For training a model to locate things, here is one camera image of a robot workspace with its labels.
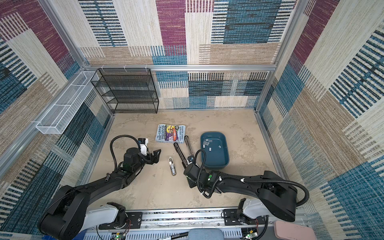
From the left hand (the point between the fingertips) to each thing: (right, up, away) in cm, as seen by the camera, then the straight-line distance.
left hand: (154, 147), depth 88 cm
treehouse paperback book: (+7, +7, +17) cm, 20 cm away
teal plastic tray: (+36, 0, +11) cm, 38 cm away
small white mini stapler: (+10, -11, +1) cm, 15 cm away
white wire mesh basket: (-42, +18, -15) cm, 48 cm away
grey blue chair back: (+29, -35, -21) cm, 50 cm away
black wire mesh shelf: (-25, +38, +23) cm, 51 cm away
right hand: (+23, -16, -4) cm, 28 cm away
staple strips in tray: (+31, +1, +14) cm, 34 cm away
